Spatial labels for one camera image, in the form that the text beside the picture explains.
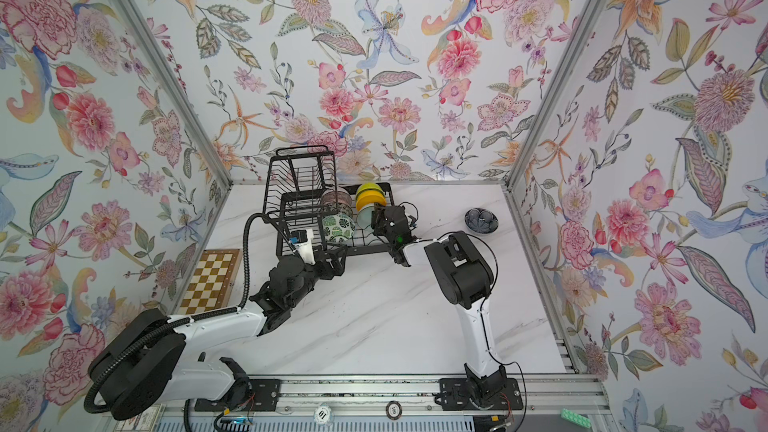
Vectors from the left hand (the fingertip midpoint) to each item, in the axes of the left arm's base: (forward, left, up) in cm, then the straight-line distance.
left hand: (340, 249), depth 83 cm
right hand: (+21, -8, -4) cm, 23 cm away
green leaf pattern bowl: (+17, +4, -13) cm, 22 cm away
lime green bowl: (+30, -7, -6) cm, 32 cm away
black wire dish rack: (+7, +7, +8) cm, 13 cm away
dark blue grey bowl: (+20, -47, -14) cm, 53 cm away
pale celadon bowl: (+20, -6, -10) cm, 23 cm away
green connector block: (-38, -56, -15) cm, 70 cm away
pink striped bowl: (+30, +5, -10) cm, 32 cm away
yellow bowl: (+26, -7, -7) cm, 28 cm away
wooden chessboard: (-3, +40, -13) cm, 42 cm away
